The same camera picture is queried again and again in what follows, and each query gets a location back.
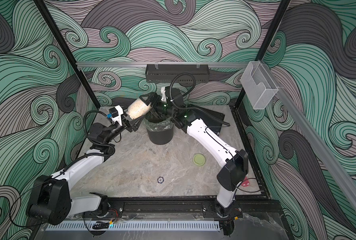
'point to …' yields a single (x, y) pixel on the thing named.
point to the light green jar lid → (199, 159)
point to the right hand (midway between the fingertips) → (139, 103)
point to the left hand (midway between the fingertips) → (138, 108)
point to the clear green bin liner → (167, 124)
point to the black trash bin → (162, 137)
